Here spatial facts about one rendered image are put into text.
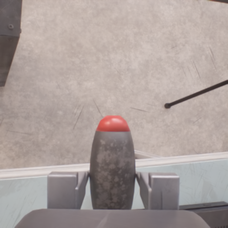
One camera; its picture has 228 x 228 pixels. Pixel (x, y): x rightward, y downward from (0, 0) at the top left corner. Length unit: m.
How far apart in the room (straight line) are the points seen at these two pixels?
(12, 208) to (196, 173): 0.25
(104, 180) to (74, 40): 1.29
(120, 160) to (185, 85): 1.52
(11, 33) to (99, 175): 0.38
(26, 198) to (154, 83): 1.28
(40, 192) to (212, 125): 1.50
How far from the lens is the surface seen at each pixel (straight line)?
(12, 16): 0.52
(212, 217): 0.44
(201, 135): 1.73
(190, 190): 0.44
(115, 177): 0.16
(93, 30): 1.47
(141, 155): 1.18
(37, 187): 0.35
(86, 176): 0.16
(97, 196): 0.17
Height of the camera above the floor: 1.34
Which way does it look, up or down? 68 degrees down
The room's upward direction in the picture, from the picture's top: 89 degrees clockwise
